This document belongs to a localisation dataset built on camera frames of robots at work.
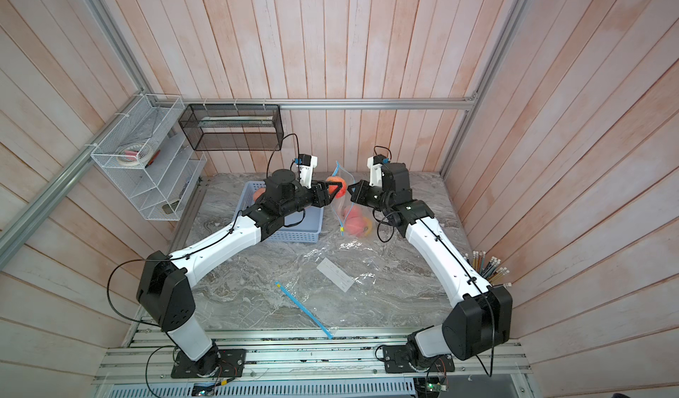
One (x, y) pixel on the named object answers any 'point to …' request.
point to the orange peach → (331, 187)
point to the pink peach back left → (258, 193)
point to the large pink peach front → (354, 222)
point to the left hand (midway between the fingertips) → (336, 187)
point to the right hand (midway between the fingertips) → (346, 186)
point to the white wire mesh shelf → (161, 187)
